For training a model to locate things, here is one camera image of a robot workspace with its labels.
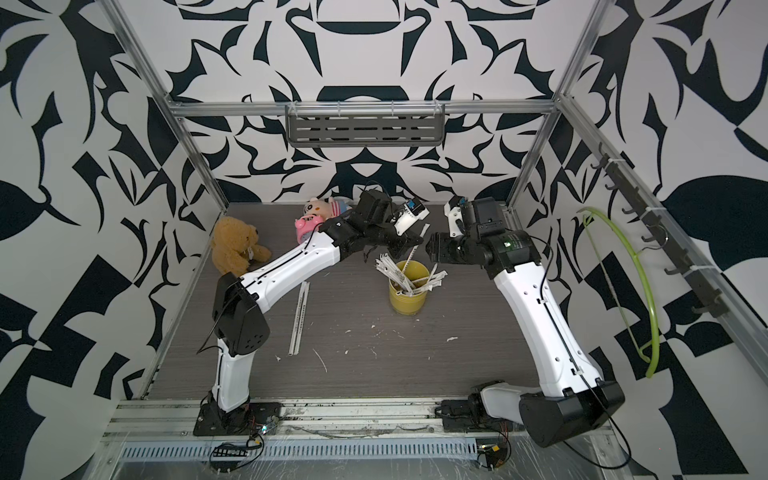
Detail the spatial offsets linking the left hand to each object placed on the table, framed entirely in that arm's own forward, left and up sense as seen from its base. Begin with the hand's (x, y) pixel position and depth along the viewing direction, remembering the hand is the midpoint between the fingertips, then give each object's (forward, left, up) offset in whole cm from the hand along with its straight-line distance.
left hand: (420, 231), depth 79 cm
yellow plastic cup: (-12, +3, -19) cm, 22 cm away
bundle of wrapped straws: (-7, +10, -5) cm, 13 cm away
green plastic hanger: (-33, -41, 0) cm, 52 cm away
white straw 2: (-3, +1, -2) cm, 4 cm away
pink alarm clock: (+16, +35, -14) cm, 41 cm away
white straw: (-11, +37, -25) cm, 46 cm away
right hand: (-6, -3, +3) cm, 8 cm away
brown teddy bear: (+4, +52, -9) cm, 53 cm away
